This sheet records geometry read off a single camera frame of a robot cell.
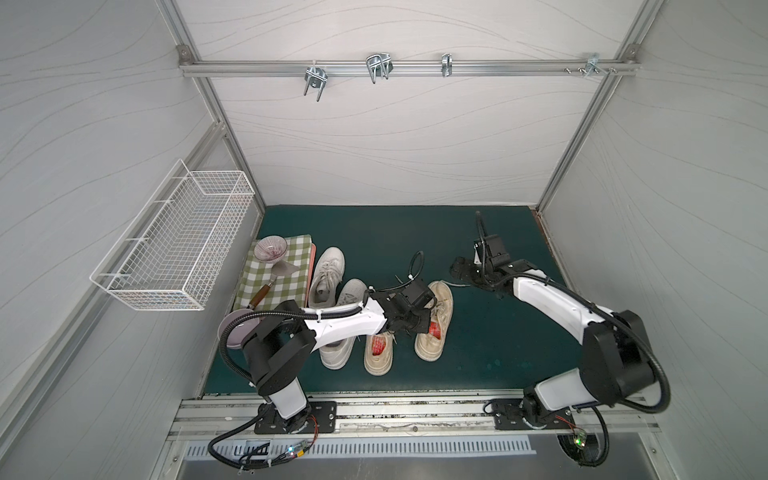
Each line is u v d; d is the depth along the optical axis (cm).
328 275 90
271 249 105
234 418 75
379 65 77
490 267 68
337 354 76
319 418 73
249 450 72
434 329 84
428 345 78
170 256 68
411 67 77
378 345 82
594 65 76
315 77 79
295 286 98
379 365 77
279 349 45
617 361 43
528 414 67
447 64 78
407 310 65
